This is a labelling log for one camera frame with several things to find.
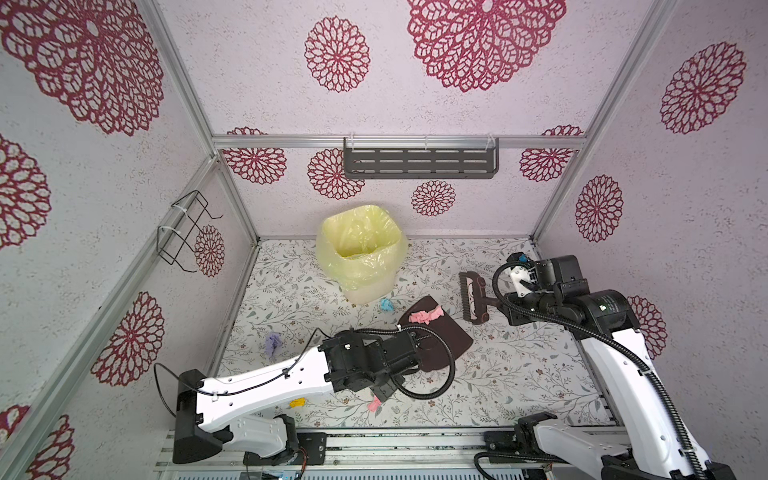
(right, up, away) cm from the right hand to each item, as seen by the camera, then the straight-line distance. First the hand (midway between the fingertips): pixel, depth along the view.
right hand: (505, 298), depth 70 cm
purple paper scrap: (-62, -16, +22) cm, 68 cm away
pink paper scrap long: (-31, -30, +10) cm, 44 cm away
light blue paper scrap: (-27, -6, +30) cm, 41 cm away
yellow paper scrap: (-51, -30, +12) cm, 60 cm away
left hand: (-28, -18, -1) cm, 34 cm away
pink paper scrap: (-19, -5, +3) cm, 20 cm away
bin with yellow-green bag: (-35, +13, +31) cm, 48 cm away
